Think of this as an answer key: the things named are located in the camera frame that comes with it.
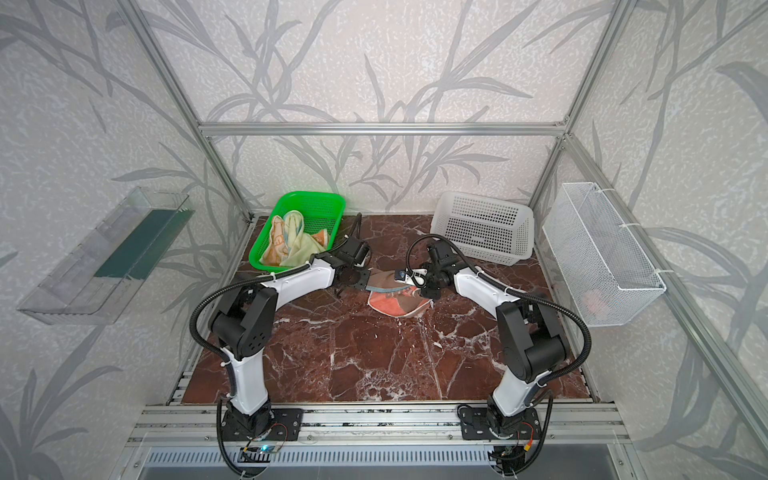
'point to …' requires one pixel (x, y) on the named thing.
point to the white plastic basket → (494, 231)
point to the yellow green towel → (301, 246)
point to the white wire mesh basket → (606, 269)
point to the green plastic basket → (321, 210)
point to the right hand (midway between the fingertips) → (421, 269)
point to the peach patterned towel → (277, 252)
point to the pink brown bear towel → (392, 298)
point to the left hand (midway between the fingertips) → (364, 268)
